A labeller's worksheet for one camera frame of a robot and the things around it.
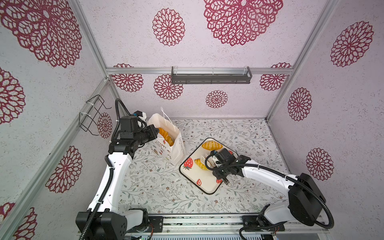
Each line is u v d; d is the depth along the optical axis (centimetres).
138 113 66
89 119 76
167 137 92
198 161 92
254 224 72
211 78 88
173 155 81
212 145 100
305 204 42
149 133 65
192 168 94
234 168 60
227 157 66
